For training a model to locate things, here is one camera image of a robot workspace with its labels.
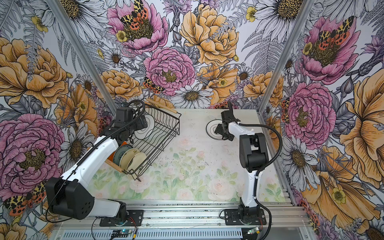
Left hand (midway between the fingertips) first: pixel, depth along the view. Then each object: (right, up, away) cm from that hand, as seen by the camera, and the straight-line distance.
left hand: (136, 125), depth 83 cm
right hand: (+50, -8, +19) cm, 54 cm away
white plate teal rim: (+44, -2, +27) cm, 51 cm away
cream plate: (-5, -17, -2) cm, 18 cm away
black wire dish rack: (+12, -3, +25) cm, 28 cm away
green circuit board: (-2, -51, -12) cm, 52 cm away
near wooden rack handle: (-6, -19, -12) cm, 23 cm away
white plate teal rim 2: (-3, -6, +20) cm, 21 cm away
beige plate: (0, -20, -2) cm, 20 cm away
